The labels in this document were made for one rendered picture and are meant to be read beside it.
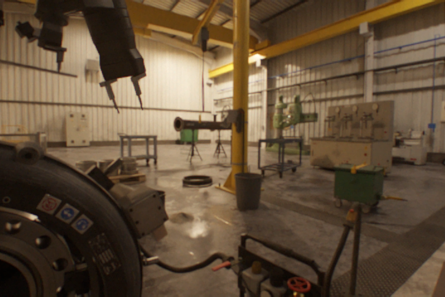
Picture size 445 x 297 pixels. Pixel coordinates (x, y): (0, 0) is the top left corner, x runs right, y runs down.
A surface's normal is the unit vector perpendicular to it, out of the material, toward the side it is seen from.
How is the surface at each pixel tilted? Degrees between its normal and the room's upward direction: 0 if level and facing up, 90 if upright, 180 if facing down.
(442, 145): 90
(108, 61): 110
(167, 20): 90
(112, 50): 122
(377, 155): 90
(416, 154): 90
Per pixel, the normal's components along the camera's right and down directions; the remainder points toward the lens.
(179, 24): 0.55, 0.07
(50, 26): 0.69, -0.28
